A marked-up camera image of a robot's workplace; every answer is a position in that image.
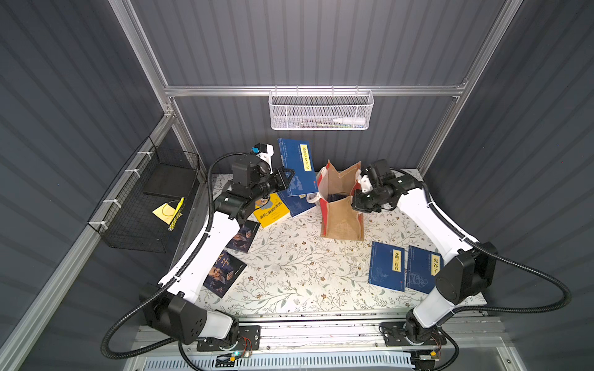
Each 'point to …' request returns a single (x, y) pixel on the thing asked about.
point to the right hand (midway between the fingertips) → (354, 205)
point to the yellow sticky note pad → (166, 212)
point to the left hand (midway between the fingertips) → (298, 173)
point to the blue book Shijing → (336, 196)
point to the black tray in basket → (170, 180)
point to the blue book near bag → (295, 204)
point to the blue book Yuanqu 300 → (387, 267)
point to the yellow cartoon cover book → (277, 209)
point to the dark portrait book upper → (244, 238)
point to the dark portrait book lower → (224, 274)
